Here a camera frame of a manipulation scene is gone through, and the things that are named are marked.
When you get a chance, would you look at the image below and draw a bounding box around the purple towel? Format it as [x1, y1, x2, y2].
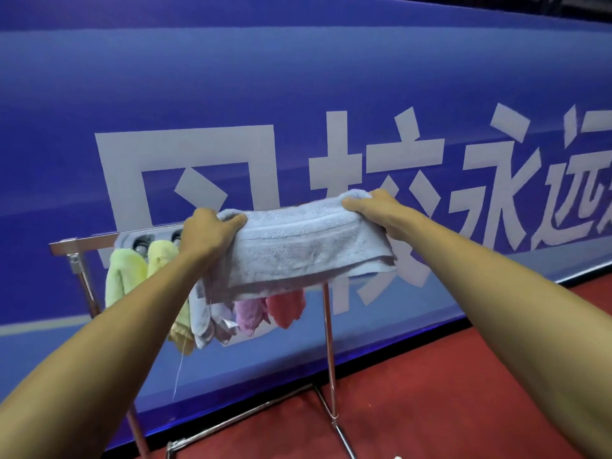
[233, 296, 272, 338]

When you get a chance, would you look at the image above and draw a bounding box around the pink towel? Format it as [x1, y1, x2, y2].
[265, 289, 307, 330]

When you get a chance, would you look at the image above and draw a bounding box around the person's left forearm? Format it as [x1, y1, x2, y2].
[0, 248, 211, 459]

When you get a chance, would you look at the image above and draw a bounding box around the light blue towel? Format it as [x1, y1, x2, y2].
[203, 188, 398, 304]
[187, 277, 240, 351]

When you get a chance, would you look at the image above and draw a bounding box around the person's right forearm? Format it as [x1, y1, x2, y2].
[397, 214, 612, 459]

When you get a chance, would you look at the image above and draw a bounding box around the chrome metal rack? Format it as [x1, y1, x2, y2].
[48, 229, 357, 459]

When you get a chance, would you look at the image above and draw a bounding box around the light green towel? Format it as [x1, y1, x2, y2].
[104, 248, 149, 310]

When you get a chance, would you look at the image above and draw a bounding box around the person's left hand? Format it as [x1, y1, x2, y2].
[177, 207, 249, 266]

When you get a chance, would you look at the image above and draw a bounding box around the blue printed banner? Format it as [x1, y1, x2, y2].
[0, 0, 612, 450]

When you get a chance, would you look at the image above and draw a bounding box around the person's right hand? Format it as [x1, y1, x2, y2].
[340, 188, 421, 242]

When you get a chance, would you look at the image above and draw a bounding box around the yellow towel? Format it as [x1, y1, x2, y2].
[147, 240, 197, 357]

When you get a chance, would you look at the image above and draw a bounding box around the grey plastic hook rail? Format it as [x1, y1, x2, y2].
[114, 229, 185, 256]

